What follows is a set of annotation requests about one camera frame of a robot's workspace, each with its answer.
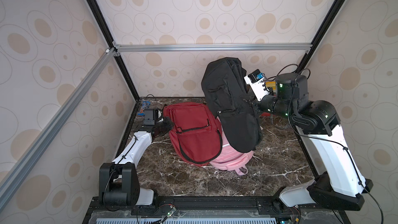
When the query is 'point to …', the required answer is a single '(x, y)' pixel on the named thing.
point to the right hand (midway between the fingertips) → (240, 99)
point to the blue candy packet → (145, 104)
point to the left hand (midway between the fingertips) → (178, 121)
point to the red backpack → (195, 134)
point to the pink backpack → (230, 158)
